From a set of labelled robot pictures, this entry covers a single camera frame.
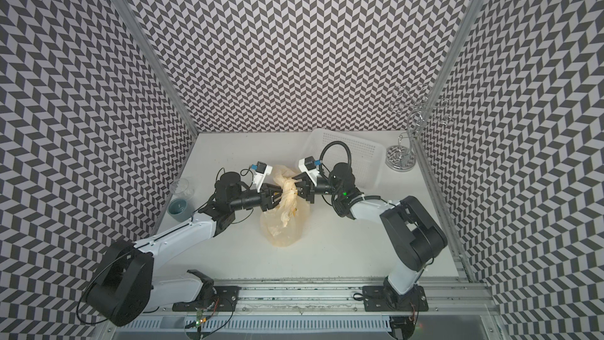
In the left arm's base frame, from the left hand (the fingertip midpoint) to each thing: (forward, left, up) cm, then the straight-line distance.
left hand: (288, 195), depth 77 cm
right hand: (+1, +1, +3) cm, 3 cm away
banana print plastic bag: (-14, -1, +9) cm, 16 cm away
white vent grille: (-34, +6, -18) cm, 38 cm away
